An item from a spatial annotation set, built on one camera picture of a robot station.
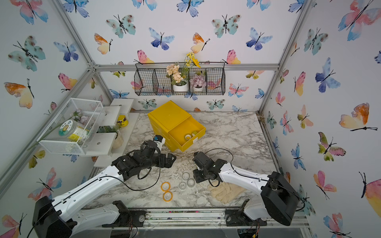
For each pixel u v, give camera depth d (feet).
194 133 2.82
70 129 2.04
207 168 2.06
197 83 2.88
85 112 2.63
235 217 2.41
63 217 1.31
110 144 2.74
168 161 2.25
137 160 1.90
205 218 2.46
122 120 3.42
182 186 2.77
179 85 2.99
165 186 2.77
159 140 2.27
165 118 2.89
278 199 1.36
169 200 2.61
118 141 3.15
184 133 2.89
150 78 3.22
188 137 2.84
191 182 2.82
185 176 2.91
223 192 2.70
